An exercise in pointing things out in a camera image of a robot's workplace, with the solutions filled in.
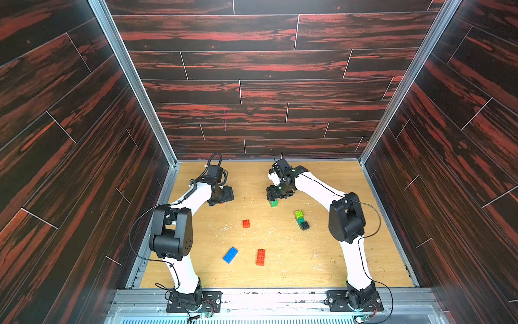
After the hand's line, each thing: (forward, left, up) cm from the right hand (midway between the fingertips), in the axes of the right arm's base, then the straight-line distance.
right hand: (277, 194), depth 99 cm
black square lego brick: (-16, -12, -2) cm, 20 cm away
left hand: (-3, +24, +1) cm, 25 cm away
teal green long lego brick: (-12, -11, -4) cm, 17 cm away
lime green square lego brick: (-10, -10, -2) cm, 14 cm away
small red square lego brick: (-15, +15, -4) cm, 21 cm away
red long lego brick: (-31, +7, -4) cm, 32 cm away
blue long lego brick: (-30, +20, -4) cm, 36 cm away
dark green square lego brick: (-3, +2, -4) cm, 6 cm away
